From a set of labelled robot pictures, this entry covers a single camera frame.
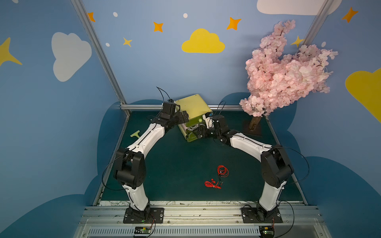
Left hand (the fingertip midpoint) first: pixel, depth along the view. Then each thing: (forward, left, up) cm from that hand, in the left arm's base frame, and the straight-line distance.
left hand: (182, 114), depth 90 cm
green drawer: (-3, -9, -3) cm, 9 cm away
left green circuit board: (-58, +17, -23) cm, 64 cm away
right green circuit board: (-57, -45, -24) cm, 77 cm away
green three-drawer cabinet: (+7, -8, -1) cm, 11 cm away
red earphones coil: (-27, -26, -21) cm, 43 cm away
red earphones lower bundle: (-35, -17, -21) cm, 44 cm away
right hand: (-6, -11, -6) cm, 14 cm away
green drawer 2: (-9, -6, -11) cm, 15 cm away
